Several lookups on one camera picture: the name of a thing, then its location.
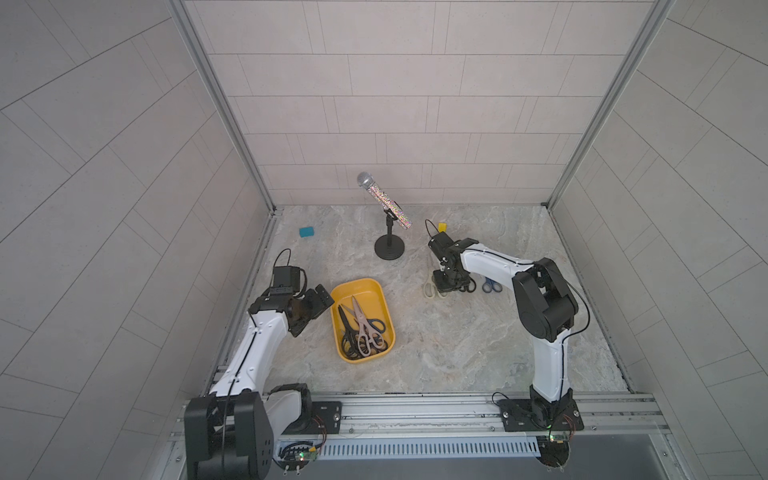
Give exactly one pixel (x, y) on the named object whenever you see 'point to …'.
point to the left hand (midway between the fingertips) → (326, 302)
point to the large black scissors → (359, 341)
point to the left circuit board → (296, 455)
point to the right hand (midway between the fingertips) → (444, 286)
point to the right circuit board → (554, 449)
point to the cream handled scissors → (430, 290)
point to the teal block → (306, 232)
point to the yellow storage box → (363, 319)
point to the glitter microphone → (367, 180)
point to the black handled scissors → (466, 288)
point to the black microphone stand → (389, 247)
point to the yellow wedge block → (442, 227)
